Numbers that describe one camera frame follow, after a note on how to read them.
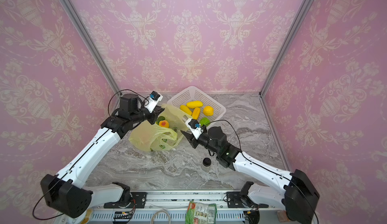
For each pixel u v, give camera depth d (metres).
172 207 0.73
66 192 0.38
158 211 0.71
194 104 1.09
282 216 0.66
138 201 0.75
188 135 0.64
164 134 0.78
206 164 0.77
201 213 0.69
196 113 1.03
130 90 0.60
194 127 0.59
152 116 0.67
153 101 0.64
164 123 0.97
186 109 1.06
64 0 0.73
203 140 0.63
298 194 0.39
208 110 1.03
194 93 1.13
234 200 0.73
